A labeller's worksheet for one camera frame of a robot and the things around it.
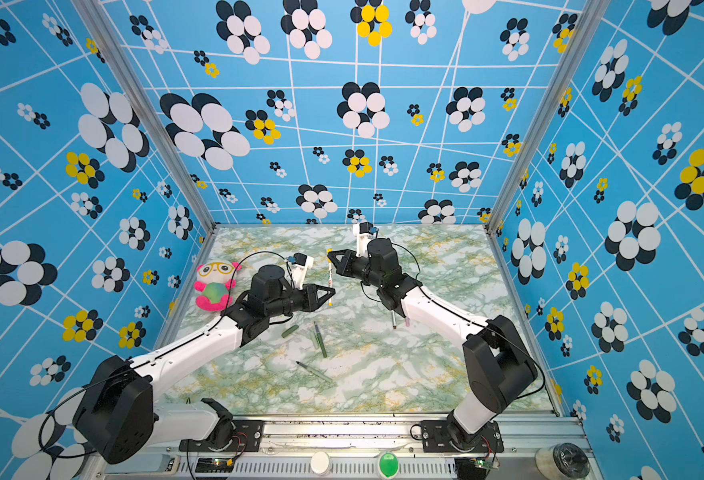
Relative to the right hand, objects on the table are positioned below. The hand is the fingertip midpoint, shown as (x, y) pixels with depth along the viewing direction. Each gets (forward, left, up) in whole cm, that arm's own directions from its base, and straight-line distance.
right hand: (330, 255), depth 80 cm
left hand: (-8, -2, -5) cm, 10 cm away
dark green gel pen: (-22, +5, -25) cm, 34 cm away
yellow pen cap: (+22, +5, -24) cm, 33 cm away
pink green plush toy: (+4, +40, -17) cm, 44 cm away
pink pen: (-7, -23, -25) cm, 34 cm away
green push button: (-45, -14, -16) cm, 49 cm away
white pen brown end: (-6, -18, -24) cm, 31 cm away
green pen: (-11, +5, -25) cm, 28 cm away
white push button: (-44, 0, -17) cm, 48 cm away
